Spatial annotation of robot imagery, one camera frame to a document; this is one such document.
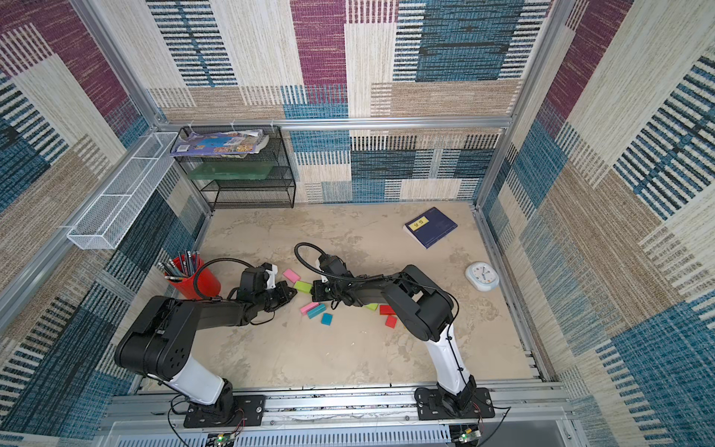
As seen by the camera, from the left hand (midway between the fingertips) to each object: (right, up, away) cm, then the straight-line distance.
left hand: (298, 291), depth 95 cm
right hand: (+6, -1, +1) cm, 6 cm away
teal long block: (+7, -5, -6) cm, 11 cm away
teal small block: (+10, -8, -6) cm, 14 cm away
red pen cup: (-32, +6, -6) cm, 33 cm away
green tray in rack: (-23, +42, +6) cm, 48 cm away
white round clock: (+63, +5, +1) cm, 63 cm away
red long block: (+30, -6, -1) cm, 30 cm away
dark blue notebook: (+49, +22, +17) cm, 56 cm away
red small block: (+30, -8, -7) cm, 32 cm away
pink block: (-3, +4, +4) cm, 7 cm away
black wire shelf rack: (-12, +37, -1) cm, 39 cm away
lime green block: (+1, +1, 0) cm, 2 cm away
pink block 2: (+3, -5, -6) cm, 8 cm away
